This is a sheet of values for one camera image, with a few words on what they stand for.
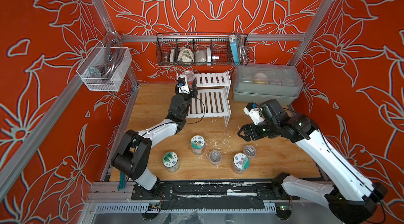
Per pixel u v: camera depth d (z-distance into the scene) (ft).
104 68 2.56
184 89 2.21
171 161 2.44
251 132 1.90
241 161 2.44
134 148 1.63
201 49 3.16
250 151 2.65
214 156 2.58
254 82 3.20
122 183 2.48
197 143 2.67
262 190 2.39
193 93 2.37
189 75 2.47
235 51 2.80
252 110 2.00
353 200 1.23
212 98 3.11
